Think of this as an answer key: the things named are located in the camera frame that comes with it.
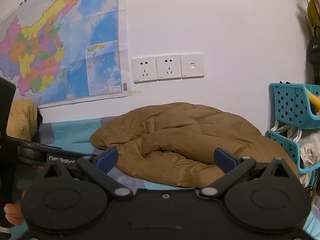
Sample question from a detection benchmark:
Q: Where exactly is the yellow item in basket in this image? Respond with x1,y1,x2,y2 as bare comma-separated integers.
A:
308,90,320,115

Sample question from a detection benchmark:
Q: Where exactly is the olive brown padded coat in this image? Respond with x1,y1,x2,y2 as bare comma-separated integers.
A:
90,102,299,188

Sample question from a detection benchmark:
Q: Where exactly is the colourful wall map poster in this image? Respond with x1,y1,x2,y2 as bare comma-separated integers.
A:
0,0,132,108

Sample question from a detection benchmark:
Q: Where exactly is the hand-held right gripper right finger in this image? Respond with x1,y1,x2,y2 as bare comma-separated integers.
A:
200,148,293,198

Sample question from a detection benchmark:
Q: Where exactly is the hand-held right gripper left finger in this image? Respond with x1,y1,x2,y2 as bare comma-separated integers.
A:
37,146,133,198

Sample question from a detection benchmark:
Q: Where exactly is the teal plastic basket rack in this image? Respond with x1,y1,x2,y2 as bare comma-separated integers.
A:
271,120,320,188

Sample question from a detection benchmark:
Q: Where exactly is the white wall socket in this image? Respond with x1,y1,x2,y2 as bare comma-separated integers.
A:
156,55,182,81
132,57,158,84

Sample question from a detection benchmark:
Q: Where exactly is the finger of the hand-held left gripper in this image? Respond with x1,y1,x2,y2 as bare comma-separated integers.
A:
62,149,98,159

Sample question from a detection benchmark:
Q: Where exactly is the person's left hand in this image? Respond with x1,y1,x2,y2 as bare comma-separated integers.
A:
4,190,26,227

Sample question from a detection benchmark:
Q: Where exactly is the tan padded jacket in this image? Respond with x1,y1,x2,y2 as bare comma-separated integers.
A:
6,100,38,141

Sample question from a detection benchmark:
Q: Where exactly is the black hanging bag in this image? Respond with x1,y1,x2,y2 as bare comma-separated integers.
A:
307,34,320,73

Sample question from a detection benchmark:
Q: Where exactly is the yellow green hanging bag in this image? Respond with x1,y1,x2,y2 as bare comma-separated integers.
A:
306,0,320,38

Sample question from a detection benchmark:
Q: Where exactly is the blue perforated plastic basket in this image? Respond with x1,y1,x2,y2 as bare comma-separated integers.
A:
265,129,320,174
269,82,320,130

